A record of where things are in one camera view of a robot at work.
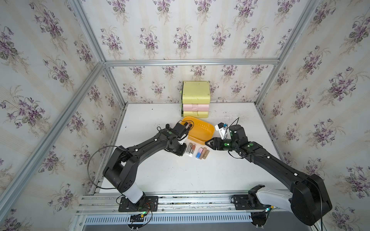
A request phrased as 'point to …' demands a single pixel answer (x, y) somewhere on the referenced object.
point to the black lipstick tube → (187, 126)
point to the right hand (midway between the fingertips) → (209, 143)
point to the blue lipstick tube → (198, 154)
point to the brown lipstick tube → (206, 154)
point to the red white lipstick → (193, 147)
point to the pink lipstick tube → (190, 125)
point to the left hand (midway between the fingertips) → (183, 153)
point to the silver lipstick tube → (189, 148)
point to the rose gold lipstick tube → (202, 155)
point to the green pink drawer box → (195, 99)
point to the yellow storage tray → (201, 132)
